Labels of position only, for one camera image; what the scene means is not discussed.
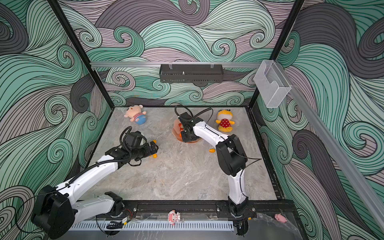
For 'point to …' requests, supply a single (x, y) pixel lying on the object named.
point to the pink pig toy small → (280, 218)
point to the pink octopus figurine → (173, 217)
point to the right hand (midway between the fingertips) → (188, 138)
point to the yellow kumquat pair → (212, 150)
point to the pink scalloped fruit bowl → (176, 130)
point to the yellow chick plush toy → (223, 117)
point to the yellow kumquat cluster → (155, 155)
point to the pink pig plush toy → (134, 112)
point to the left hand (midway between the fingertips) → (153, 148)
